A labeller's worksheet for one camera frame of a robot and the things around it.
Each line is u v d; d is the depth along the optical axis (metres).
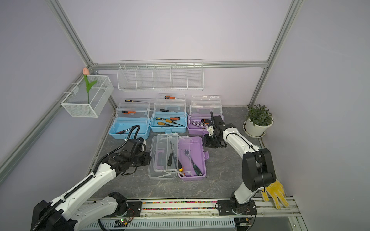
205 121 1.08
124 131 1.05
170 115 1.08
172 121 1.10
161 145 0.89
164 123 1.08
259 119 0.89
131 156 0.60
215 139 0.75
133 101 1.09
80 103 0.73
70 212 0.41
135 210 0.73
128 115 1.10
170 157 0.77
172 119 1.12
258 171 0.45
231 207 0.74
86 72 0.85
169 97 1.12
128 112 1.06
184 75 1.02
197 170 0.85
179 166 0.78
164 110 1.08
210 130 0.85
